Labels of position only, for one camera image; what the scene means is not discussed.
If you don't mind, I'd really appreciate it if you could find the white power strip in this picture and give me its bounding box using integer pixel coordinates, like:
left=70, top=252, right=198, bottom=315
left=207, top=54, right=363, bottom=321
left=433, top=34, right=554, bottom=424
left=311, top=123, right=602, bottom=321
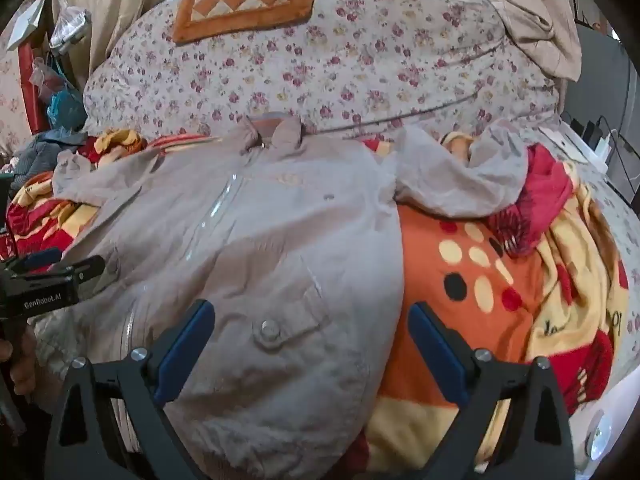
left=539, top=119, right=613, bottom=171

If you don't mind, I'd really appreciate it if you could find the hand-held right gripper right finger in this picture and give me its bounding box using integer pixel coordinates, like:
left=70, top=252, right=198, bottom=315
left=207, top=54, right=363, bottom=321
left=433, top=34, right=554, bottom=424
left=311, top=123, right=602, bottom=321
left=400, top=302, right=573, bottom=480

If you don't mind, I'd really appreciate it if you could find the dark grey cabinet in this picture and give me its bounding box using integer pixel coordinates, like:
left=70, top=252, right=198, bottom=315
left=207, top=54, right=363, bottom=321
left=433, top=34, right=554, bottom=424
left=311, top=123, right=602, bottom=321
left=562, top=20, right=640, bottom=206

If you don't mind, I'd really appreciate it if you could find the orange checkered cushion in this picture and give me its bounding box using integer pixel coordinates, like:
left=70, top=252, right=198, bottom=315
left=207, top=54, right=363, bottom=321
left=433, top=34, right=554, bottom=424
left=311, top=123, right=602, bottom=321
left=172, top=0, right=324, bottom=44

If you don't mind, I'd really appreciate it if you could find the person's left hand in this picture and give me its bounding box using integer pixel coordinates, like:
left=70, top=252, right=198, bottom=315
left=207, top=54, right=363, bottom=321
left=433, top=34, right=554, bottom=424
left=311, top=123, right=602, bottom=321
left=0, top=327, right=40, bottom=407

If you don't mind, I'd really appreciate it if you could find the beige cloth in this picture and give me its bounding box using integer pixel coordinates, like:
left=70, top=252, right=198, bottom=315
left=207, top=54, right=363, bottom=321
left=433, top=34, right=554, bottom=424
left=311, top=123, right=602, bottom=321
left=452, top=0, right=583, bottom=82

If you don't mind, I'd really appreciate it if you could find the dark blue clothes pile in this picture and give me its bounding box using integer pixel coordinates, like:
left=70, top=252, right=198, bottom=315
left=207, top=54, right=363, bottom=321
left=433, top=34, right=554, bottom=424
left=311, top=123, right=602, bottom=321
left=9, top=127, right=90, bottom=188

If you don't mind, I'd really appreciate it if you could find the blue plastic bag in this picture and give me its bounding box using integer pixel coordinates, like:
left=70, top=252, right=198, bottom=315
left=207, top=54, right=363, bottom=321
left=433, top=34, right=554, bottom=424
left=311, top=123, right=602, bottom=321
left=46, top=87, right=88, bottom=131

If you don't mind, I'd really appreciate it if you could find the red orange patterned blanket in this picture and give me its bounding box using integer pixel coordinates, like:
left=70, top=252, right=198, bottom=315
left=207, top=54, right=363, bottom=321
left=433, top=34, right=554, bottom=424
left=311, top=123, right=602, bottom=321
left=5, top=129, right=631, bottom=480

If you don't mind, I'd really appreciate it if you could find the red wooden post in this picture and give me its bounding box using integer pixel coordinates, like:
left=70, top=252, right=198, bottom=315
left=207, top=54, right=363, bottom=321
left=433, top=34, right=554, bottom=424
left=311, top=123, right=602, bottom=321
left=17, top=35, right=47, bottom=136

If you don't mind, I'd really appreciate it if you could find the grey zip jacket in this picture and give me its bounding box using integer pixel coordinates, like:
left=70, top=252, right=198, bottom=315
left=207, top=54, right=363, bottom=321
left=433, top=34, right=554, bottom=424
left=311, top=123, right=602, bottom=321
left=37, top=114, right=530, bottom=480

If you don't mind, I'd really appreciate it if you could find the clear plastic bag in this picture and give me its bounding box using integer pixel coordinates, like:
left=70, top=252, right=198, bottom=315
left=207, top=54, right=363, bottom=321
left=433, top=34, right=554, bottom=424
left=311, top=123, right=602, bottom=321
left=48, top=0, right=93, bottom=57

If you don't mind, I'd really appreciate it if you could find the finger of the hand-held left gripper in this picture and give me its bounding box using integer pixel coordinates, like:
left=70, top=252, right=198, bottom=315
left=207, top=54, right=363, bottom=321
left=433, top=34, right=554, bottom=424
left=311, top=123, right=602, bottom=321
left=12, top=248, right=63, bottom=272
left=59, top=254, right=107, bottom=292

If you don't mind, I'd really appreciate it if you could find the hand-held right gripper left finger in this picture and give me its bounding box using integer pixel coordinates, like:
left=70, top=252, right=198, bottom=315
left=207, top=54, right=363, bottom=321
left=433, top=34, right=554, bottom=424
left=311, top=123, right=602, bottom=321
left=45, top=299, right=216, bottom=480

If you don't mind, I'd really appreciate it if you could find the floral quilt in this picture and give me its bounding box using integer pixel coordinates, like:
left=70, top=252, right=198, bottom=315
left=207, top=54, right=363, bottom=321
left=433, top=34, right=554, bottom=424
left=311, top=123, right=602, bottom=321
left=81, top=0, right=640, bottom=241

